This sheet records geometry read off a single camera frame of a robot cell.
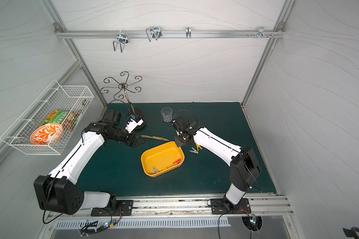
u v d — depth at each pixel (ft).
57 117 2.17
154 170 2.79
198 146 3.14
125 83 2.92
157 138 3.32
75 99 2.63
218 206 2.41
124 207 2.41
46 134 2.08
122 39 2.57
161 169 2.82
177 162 2.90
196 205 2.47
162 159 2.97
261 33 2.51
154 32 2.50
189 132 1.88
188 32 2.58
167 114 3.64
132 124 2.32
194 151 3.06
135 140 2.26
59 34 2.52
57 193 1.29
